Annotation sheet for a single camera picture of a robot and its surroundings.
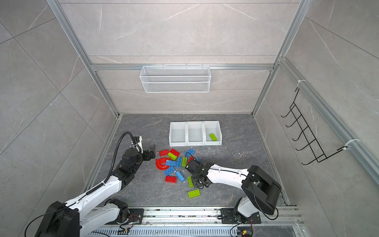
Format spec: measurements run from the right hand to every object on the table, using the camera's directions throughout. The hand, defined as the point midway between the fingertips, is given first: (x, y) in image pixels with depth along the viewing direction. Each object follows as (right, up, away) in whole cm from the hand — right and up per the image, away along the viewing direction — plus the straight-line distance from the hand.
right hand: (198, 180), depth 86 cm
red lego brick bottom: (-16, +1, -1) cm, 16 cm away
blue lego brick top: (-5, +15, +11) cm, 19 cm away
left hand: (-30, +23, -2) cm, 38 cm away
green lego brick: (-9, +9, +7) cm, 14 cm away
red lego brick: (-23, +14, +9) cm, 29 cm away
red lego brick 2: (-16, +16, +10) cm, 25 cm away
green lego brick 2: (+12, +24, +18) cm, 32 cm away
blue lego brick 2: (-12, +9, +6) cm, 16 cm away
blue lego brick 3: (-18, +5, +2) cm, 19 cm away
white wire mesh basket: (-15, +65, +15) cm, 68 cm away
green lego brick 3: (-5, -1, -1) cm, 5 cm away
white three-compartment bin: (-2, +27, +21) cm, 34 cm away
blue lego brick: (-17, +9, +4) cm, 20 cm away
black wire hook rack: (+48, +21, -28) cm, 59 cm away
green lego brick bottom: (-3, -5, -7) cm, 9 cm away
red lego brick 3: (-5, +11, +7) cm, 14 cm away
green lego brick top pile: (-16, +13, +7) cm, 22 cm away
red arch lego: (-24, +9, +6) cm, 26 cm away
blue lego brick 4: (-11, +4, -1) cm, 12 cm away
